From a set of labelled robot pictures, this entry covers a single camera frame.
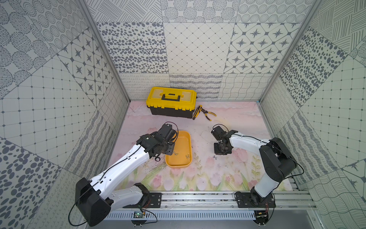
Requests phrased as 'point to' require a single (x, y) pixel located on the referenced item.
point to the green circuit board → (138, 214)
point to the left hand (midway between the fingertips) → (168, 143)
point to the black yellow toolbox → (174, 102)
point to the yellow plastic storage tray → (182, 155)
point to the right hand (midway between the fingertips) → (220, 153)
